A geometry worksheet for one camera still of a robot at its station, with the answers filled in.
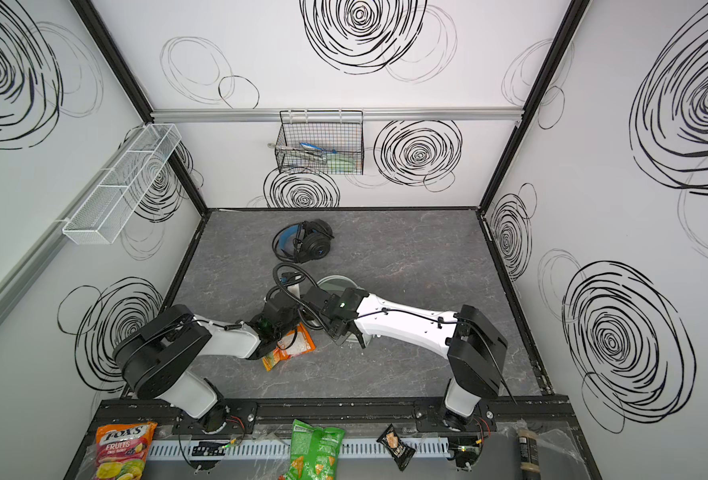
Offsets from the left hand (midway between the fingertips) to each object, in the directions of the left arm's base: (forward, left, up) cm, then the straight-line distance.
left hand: (323, 295), depth 90 cm
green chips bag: (-38, -2, 0) cm, 38 cm away
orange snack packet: (-16, +5, +4) cm, 17 cm away
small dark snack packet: (-38, -22, -3) cm, 44 cm away
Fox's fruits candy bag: (-40, +41, -1) cm, 57 cm away
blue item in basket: (+36, +6, +28) cm, 46 cm away
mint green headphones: (+2, -5, +3) cm, 6 cm away
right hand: (-10, -6, +4) cm, 12 cm away
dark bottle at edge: (-36, -51, -2) cm, 62 cm away
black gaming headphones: (+19, +9, +2) cm, 21 cm away
